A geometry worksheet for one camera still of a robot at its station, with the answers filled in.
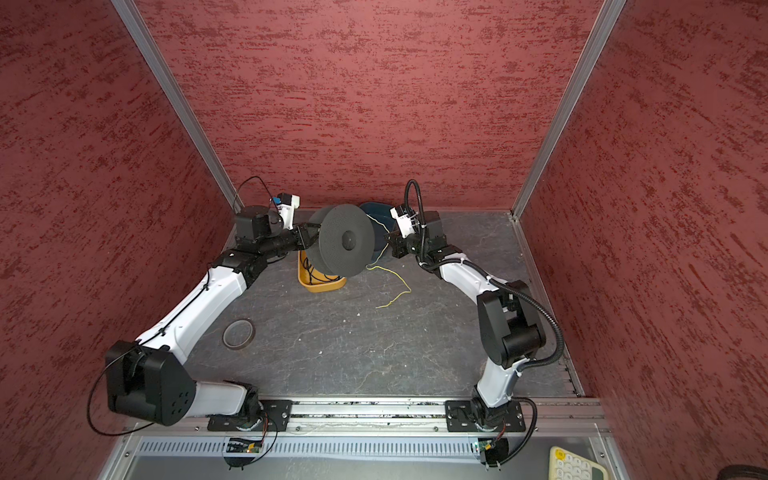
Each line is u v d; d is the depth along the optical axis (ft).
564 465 2.19
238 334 2.89
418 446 2.33
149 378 1.32
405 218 2.60
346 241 2.58
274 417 2.44
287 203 2.32
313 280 3.29
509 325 1.59
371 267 2.54
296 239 2.32
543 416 2.48
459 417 2.42
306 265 3.39
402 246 2.60
